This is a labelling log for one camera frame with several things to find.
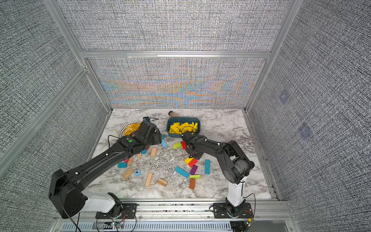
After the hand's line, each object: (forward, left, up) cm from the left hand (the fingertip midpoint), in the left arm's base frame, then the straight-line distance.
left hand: (160, 134), depth 81 cm
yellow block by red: (-8, -16, -18) cm, 25 cm away
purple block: (-14, -19, -19) cm, 30 cm away
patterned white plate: (+14, +22, -12) cm, 29 cm away
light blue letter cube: (-14, +15, -18) cm, 28 cm away
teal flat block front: (-15, -11, -19) cm, 26 cm away
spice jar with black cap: (+31, -6, -18) cm, 36 cm away
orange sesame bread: (+14, +23, -12) cm, 29 cm away
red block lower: (-9, -18, -19) cm, 28 cm away
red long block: (+4, -14, -20) cm, 24 cm away
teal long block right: (-12, -27, -20) cm, 36 cm away
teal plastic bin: (+25, -13, -17) cm, 33 cm away
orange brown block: (-22, -17, -18) cm, 33 cm away
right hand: (-1, -18, -18) cm, 25 cm away
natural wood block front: (-18, +8, -18) cm, 27 cm away
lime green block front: (-18, -19, -18) cm, 32 cm away
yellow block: (+15, -9, -14) cm, 22 cm away
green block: (+3, -9, -19) cm, 21 cm away
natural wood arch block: (-21, 0, -18) cm, 27 cm away
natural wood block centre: (-2, +6, -17) cm, 18 cm away
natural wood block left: (-15, +20, -17) cm, 30 cm away
